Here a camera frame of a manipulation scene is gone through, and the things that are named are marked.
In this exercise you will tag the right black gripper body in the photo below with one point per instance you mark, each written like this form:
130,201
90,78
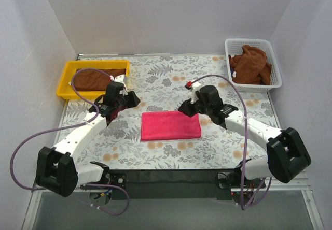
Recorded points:
189,107

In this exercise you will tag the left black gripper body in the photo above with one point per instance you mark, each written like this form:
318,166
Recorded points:
128,99

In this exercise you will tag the brown towel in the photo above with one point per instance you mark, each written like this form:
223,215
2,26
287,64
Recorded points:
93,80
250,67

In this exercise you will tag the pink towel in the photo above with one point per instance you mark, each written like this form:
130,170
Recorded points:
169,125

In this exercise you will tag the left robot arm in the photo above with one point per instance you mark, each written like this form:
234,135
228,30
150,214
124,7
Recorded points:
57,167

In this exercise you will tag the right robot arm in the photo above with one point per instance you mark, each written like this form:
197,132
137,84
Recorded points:
287,155

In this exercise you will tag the floral table mat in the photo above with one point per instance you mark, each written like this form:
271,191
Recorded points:
159,82

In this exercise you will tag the yellow plastic tray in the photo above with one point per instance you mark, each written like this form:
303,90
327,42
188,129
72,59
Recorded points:
65,89

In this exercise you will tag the white plastic basket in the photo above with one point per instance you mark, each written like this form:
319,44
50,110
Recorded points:
233,46

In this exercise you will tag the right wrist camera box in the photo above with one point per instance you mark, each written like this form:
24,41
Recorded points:
193,87

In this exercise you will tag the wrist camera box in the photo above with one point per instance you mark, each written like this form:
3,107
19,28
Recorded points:
193,87
120,78

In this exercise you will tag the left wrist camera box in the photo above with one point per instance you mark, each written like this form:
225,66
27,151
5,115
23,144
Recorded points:
120,78

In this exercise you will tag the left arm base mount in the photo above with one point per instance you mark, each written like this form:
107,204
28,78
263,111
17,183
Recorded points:
110,178

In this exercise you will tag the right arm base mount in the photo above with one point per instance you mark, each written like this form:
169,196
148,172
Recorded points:
232,180

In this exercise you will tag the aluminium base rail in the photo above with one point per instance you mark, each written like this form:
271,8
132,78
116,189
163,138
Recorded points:
175,205

